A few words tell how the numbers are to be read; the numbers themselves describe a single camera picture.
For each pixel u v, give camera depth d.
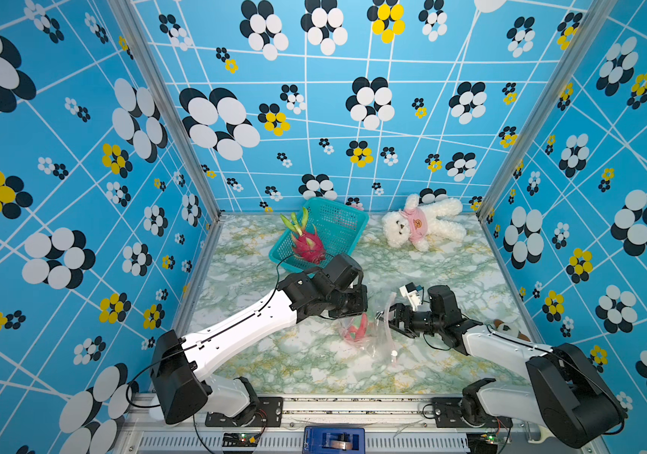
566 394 0.42
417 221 1.05
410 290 0.82
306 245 0.97
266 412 0.73
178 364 0.40
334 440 0.67
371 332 0.80
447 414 0.72
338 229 1.16
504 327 0.86
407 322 0.75
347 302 0.61
